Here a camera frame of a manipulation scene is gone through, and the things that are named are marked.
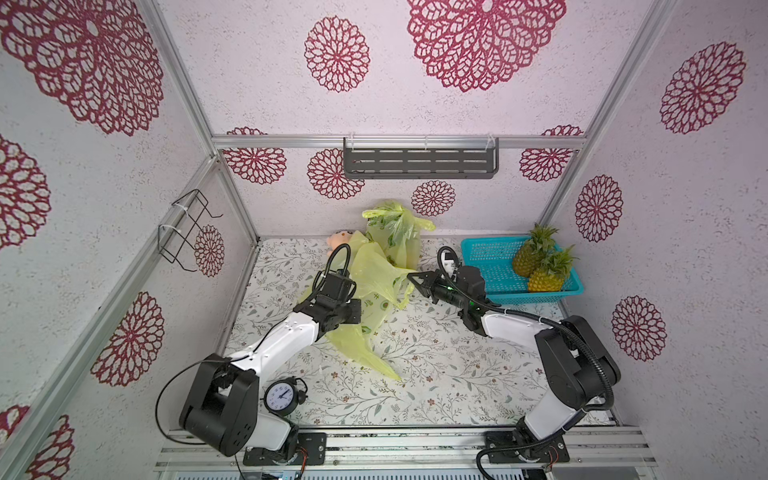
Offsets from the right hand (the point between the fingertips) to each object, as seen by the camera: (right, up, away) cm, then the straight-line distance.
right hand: (406, 273), depth 84 cm
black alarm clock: (-33, -33, -4) cm, 47 cm away
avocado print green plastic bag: (-2, +13, +11) cm, 17 cm away
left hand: (-15, -11, +5) cm, 19 cm away
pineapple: (+46, -2, +9) cm, 47 cm away
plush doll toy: (-23, +12, +25) cm, 36 cm away
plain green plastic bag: (-7, -3, +4) cm, 9 cm away
